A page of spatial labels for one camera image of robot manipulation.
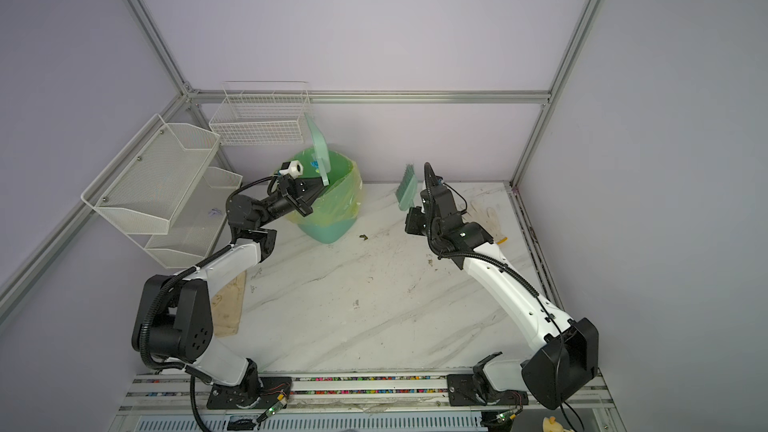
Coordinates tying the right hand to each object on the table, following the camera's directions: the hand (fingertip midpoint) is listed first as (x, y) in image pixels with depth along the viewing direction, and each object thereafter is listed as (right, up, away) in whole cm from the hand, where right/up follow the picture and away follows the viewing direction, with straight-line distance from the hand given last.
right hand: (408, 212), depth 78 cm
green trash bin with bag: (-22, -1, +10) cm, 25 cm away
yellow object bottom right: (+32, -48, -12) cm, 59 cm away
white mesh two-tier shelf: (-66, +6, +1) cm, 66 cm away
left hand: (-20, +7, -10) cm, 23 cm away
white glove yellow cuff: (+32, -2, +31) cm, 45 cm away
